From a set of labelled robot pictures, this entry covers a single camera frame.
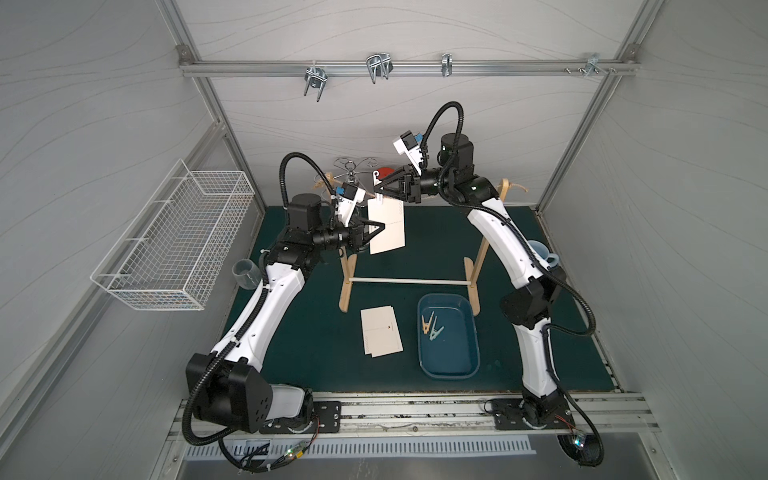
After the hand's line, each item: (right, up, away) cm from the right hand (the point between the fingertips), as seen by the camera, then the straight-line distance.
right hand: (372, 187), depth 67 cm
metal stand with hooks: (-8, +10, +21) cm, 25 cm away
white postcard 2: (+4, -42, +20) cm, 47 cm away
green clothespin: (+17, -40, +20) cm, 47 cm away
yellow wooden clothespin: (+15, -38, +21) cm, 46 cm away
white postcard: (-2, -39, +24) cm, 46 cm away
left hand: (+1, -9, +3) cm, 10 cm away
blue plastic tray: (+21, -41, +20) cm, 50 cm away
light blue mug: (+59, -19, +32) cm, 70 cm away
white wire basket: (-46, -15, +2) cm, 49 cm away
